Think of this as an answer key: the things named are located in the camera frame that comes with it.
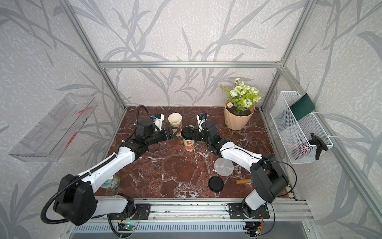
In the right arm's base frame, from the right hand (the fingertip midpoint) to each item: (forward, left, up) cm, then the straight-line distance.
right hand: (194, 128), depth 87 cm
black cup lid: (-4, +4, +2) cm, 6 cm away
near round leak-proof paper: (-17, -18, -17) cm, 30 cm away
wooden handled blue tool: (-26, -28, -16) cm, 41 cm away
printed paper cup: (+9, +13, -3) cm, 16 cm away
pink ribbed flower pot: (+9, -26, -6) cm, 28 cm away
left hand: (-5, +9, +5) cm, 12 cm away
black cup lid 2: (-27, -12, -16) cm, 33 cm away
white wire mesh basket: (-4, -59, -3) cm, 59 cm away
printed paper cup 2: (-7, +3, -8) cm, 11 cm away
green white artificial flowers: (+12, -28, +14) cm, 33 cm away
